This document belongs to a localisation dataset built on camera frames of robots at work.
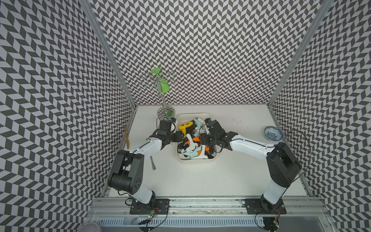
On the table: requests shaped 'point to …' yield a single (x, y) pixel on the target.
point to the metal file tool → (153, 166)
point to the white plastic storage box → (184, 117)
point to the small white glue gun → (192, 145)
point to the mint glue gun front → (193, 153)
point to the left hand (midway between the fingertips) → (180, 135)
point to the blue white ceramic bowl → (273, 133)
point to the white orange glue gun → (202, 153)
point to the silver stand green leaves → (160, 81)
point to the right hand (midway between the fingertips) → (204, 137)
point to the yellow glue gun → (183, 126)
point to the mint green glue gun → (199, 127)
